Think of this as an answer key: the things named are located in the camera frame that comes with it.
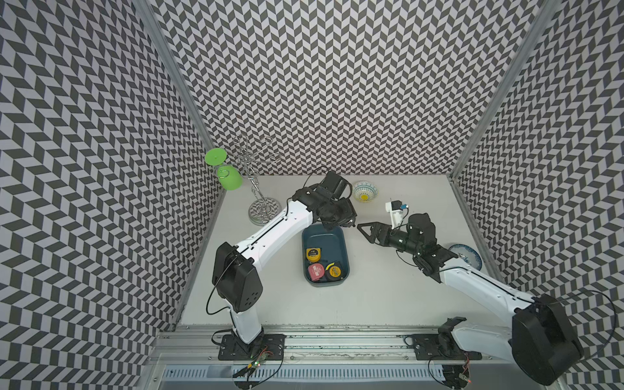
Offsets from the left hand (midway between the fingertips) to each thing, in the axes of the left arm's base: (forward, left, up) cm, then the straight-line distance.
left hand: (350, 220), depth 79 cm
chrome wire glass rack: (+17, +31, +14) cm, 38 cm away
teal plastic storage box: (-4, +9, -18) cm, 20 cm away
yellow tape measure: (-4, +13, -16) cm, 21 cm away
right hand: (-3, -4, -2) cm, 6 cm away
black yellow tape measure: (-11, +6, -16) cm, 20 cm away
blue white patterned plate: (-4, -45, -18) cm, 49 cm away
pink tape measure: (-10, +12, -18) cm, 24 cm away
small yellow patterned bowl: (+28, -10, -18) cm, 35 cm away
